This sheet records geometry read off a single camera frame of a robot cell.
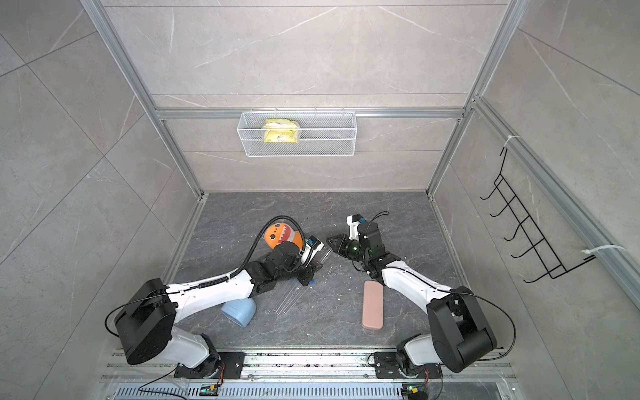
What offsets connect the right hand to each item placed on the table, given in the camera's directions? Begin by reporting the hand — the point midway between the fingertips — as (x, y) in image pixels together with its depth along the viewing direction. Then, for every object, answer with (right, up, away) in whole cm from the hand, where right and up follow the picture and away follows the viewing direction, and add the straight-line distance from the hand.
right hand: (328, 240), depth 84 cm
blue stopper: (-5, -12, -9) cm, 16 cm away
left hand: (-2, -7, -2) cm, 7 cm away
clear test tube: (-1, -5, -2) cm, 5 cm away
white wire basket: (-3, +42, +17) cm, 45 cm away
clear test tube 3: (-16, -20, +3) cm, 26 cm away
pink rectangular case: (+15, -23, 0) cm, 28 cm away
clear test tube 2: (-10, -20, +4) cm, 23 cm away
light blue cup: (-27, -21, -7) cm, 35 cm away
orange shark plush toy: (-18, +2, +11) cm, 21 cm away
